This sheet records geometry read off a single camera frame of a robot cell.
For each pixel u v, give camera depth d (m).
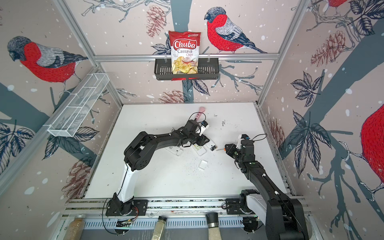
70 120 0.71
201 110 1.16
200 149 0.94
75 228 0.65
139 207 0.73
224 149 0.87
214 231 0.65
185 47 0.83
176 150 0.93
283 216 0.41
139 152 0.55
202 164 0.88
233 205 0.73
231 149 0.76
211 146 0.95
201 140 0.86
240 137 0.80
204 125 0.87
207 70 0.94
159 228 0.66
